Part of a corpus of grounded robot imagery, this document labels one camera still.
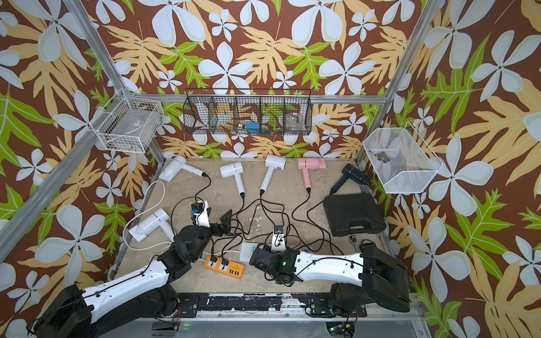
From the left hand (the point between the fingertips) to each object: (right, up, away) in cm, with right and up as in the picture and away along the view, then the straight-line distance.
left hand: (222, 207), depth 79 cm
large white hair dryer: (-37, -11, +9) cm, 40 cm away
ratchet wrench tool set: (+54, -15, +10) cm, 57 cm away
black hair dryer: (+61, +15, +29) cm, 69 cm away
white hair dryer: (0, +16, +31) cm, 35 cm away
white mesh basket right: (+72, +19, +4) cm, 75 cm away
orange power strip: (+4, -24, +1) cm, 24 cm away
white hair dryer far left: (-33, +18, +33) cm, 50 cm away
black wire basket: (+10, +43, +20) cm, 49 cm away
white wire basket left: (-39, +33, +6) cm, 52 cm away
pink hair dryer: (+37, +19, +32) cm, 53 cm away
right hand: (+18, -18, +4) cm, 26 cm away
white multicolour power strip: (+9, -18, +6) cm, 21 cm away
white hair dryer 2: (+20, +20, +33) cm, 43 cm away
